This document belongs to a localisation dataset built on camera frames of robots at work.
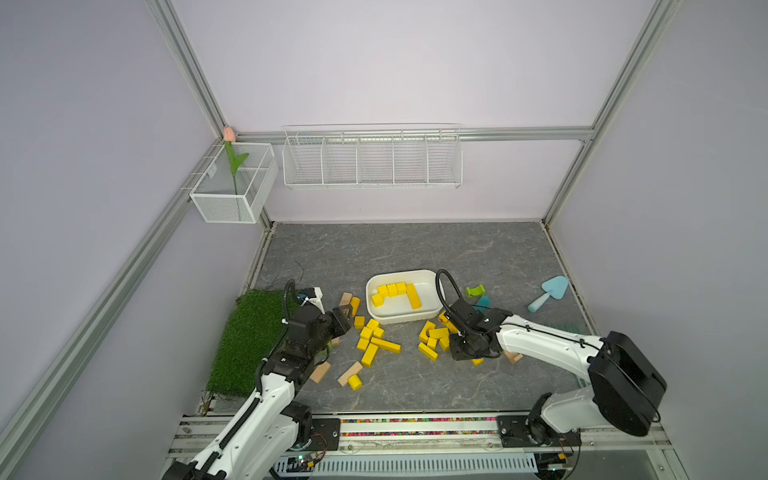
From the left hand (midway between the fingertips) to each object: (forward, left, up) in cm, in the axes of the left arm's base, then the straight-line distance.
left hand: (347, 311), depth 82 cm
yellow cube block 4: (+12, -16, -10) cm, 23 cm away
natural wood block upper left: (+10, +2, -10) cm, 15 cm away
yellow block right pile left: (-10, -22, -10) cm, 26 cm away
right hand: (-9, -31, -10) cm, 33 cm away
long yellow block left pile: (-6, -10, -10) cm, 16 cm away
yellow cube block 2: (+12, -10, -10) cm, 19 cm away
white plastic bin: (+11, -17, -12) cm, 23 cm away
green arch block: (+10, -42, -11) cm, 45 cm away
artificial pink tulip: (+43, +32, +21) cm, 58 cm away
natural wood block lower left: (-12, +9, -11) cm, 19 cm away
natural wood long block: (-12, 0, -12) cm, 17 cm away
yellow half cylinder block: (-16, -1, -10) cm, 19 cm away
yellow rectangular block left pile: (-9, -5, -10) cm, 15 cm away
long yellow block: (+11, -20, -13) cm, 26 cm away
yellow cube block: (+12, -13, -10) cm, 20 cm away
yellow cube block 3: (+9, -8, -10) cm, 16 cm away
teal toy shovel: (+10, -69, -12) cm, 71 cm away
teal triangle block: (+6, -43, -11) cm, 44 cm away
